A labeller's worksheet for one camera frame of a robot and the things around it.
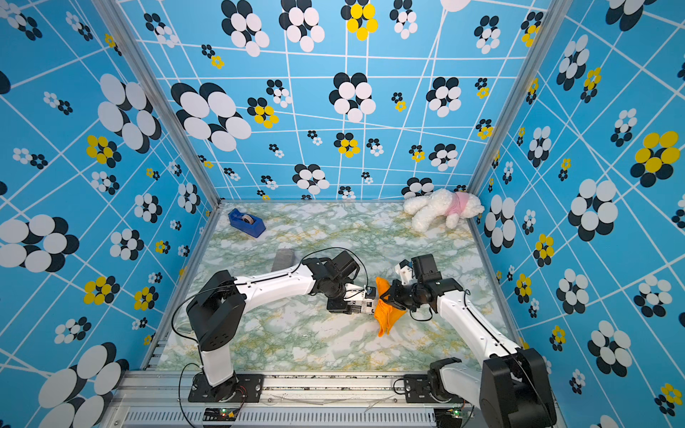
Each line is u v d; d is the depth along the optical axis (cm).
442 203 105
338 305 76
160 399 75
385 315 77
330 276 65
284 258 99
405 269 79
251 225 105
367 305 81
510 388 40
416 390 72
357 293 73
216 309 49
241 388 73
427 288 64
